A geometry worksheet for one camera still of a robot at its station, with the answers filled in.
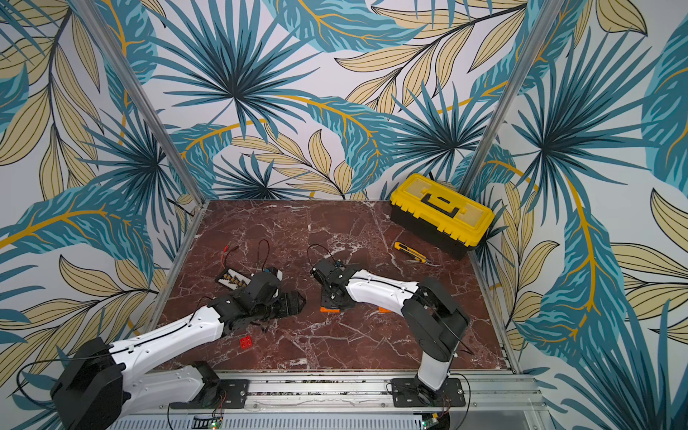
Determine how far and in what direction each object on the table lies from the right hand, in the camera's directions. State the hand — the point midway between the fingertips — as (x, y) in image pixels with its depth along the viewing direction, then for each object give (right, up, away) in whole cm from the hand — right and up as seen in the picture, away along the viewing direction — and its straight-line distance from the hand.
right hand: (331, 301), depth 88 cm
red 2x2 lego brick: (-25, -11, -7) cm, 28 cm away
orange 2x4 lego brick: (-2, -2, -1) cm, 3 cm away
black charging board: (-35, +6, +6) cm, 36 cm away
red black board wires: (-41, +16, +15) cm, 47 cm away
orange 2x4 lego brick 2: (+17, -3, -1) cm, 17 cm away
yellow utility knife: (+30, +15, +15) cm, 37 cm away
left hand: (-11, 0, -6) cm, 13 cm away
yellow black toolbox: (+38, +29, +6) cm, 49 cm away
